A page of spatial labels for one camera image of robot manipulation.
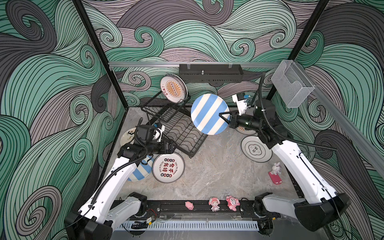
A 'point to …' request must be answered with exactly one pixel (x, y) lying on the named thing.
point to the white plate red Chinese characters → (168, 168)
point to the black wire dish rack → (175, 118)
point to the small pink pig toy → (189, 205)
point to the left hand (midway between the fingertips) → (168, 144)
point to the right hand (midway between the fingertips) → (219, 112)
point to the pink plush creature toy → (232, 202)
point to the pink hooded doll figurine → (215, 202)
